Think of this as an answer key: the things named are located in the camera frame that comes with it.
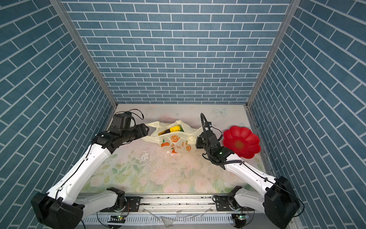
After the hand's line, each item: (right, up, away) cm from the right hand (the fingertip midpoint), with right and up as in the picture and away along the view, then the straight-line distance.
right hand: (200, 136), depth 83 cm
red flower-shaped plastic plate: (+31, -6, +17) cm, 36 cm away
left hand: (-29, +4, -5) cm, 30 cm away
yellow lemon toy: (-16, +3, +11) cm, 20 cm away
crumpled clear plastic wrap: (-17, -41, -13) cm, 46 cm away
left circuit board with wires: (-43, -41, -11) cm, 60 cm away
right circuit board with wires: (+19, -41, -12) cm, 47 cm away
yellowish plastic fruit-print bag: (-16, -4, +1) cm, 16 cm away
